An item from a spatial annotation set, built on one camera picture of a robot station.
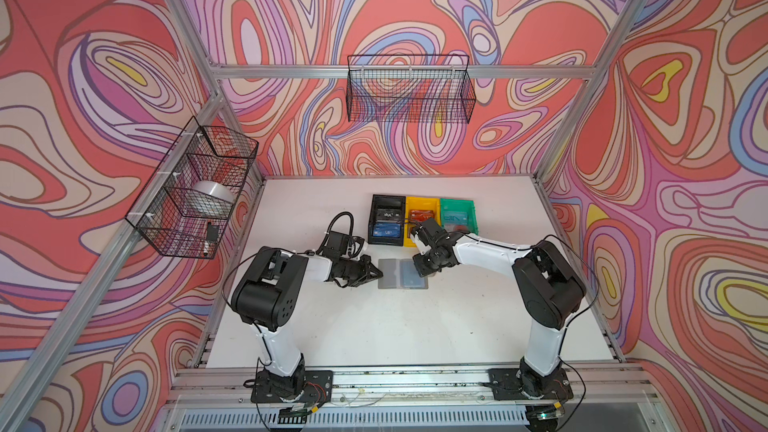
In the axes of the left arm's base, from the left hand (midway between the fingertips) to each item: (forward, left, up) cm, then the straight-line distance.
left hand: (384, 273), depth 92 cm
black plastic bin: (+25, -1, +1) cm, 25 cm away
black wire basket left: (+4, +50, +28) cm, 57 cm away
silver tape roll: (+8, +42, +31) cm, 53 cm away
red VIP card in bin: (+22, -13, +1) cm, 26 cm away
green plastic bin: (+22, -26, +1) cm, 34 cm away
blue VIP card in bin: (+16, -1, 0) cm, 16 cm away
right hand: (+1, -13, -2) cm, 13 cm away
